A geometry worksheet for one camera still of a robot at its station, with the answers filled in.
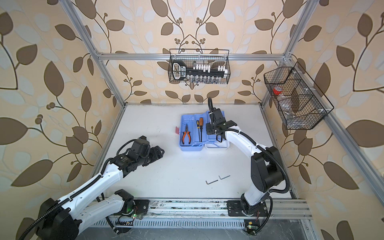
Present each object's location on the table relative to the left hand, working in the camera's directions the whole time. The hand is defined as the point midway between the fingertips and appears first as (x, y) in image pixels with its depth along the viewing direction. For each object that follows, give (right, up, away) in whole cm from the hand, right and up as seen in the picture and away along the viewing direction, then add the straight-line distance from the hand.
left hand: (162, 152), depth 82 cm
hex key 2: (+35, -15, +3) cm, 38 cm away
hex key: (+28, -17, +1) cm, 32 cm away
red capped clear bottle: (+64, +34, -1) cm, 72 cm away
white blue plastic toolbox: (+17, +10, +12) cm, 23 cm away
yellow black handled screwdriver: (+20, +15, +17) cm, 30 cm away
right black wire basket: (+72, +27, -7) cm, 77 cm away
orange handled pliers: (+10, +8, +20) cm, 24 cm away
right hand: (+28, +13, +8) cm, 32 cm away
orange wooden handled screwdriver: (+22, +14, +16) cm, 31 cm away
